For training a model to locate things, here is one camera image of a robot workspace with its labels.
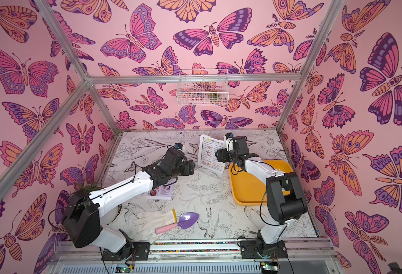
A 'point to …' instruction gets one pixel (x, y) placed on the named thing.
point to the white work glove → (144, 227)
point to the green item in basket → (213, 96)
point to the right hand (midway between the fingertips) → (224, 151)
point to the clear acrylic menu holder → (208, 147)
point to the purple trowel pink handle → (185, 220)
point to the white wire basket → (202, 87)
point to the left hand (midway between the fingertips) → (192, 163)
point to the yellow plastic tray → (247, 189)
